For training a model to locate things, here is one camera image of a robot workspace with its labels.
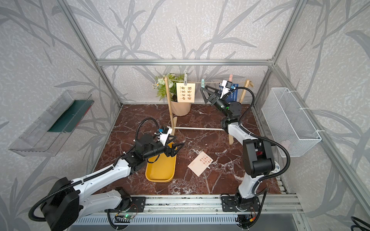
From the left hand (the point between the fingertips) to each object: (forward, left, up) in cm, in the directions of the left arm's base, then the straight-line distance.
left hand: (180, 142), depth 75 cm
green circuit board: (-31, +28, -23) cm, 48 cm away
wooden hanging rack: (+24, +6, -12) cm, 27 cm away
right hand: (+20, -12, +20) cm, 30 cm away
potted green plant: (+33, +3, -10) cm, 35 cm away
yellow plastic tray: (-9, +10, -17) cm, 22 cm away
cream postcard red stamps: (-4, -12, -21) cm, 24 cm away
